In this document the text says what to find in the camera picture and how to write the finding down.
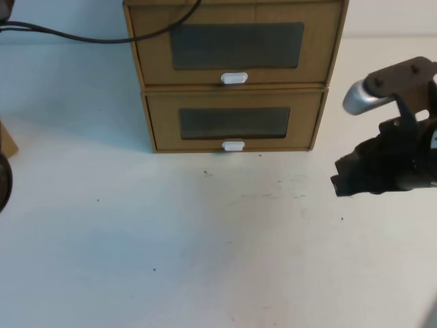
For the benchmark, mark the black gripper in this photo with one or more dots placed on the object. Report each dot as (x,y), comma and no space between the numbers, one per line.
(398,159)

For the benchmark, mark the cardboard drawer with window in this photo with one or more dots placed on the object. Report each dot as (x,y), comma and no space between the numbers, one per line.
(271,41)
(263,119)

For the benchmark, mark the white drawer handle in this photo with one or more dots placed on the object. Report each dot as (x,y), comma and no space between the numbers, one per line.
(234,78)
(233,146)

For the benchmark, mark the brown cardboard shoebox cabinet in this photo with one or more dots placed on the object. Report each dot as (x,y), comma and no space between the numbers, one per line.
(234,76)

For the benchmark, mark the printed brown cardboard box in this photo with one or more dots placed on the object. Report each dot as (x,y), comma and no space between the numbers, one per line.
(8,145)

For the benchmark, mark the dark round robot part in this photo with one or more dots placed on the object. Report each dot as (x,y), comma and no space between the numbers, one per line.
(6,180)

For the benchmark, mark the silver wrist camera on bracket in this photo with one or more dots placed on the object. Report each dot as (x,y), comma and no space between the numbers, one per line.
(383,86)

